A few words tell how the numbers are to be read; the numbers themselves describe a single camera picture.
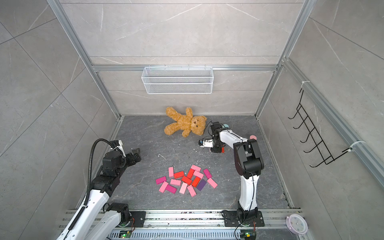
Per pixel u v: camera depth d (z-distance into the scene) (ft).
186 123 3.45
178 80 3.30
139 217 2.40
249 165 1.77
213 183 2.80
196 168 2.97
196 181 2.81
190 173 2.93
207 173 2.90
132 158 2.27
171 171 2.91
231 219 2.39
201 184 2.80
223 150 3.02
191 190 2.68
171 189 2.74
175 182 2.78
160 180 2.83
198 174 2.89
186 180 2.85
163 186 2.74
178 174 2.90
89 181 1.66
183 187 2.74
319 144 2.07
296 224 2.32
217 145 2.81
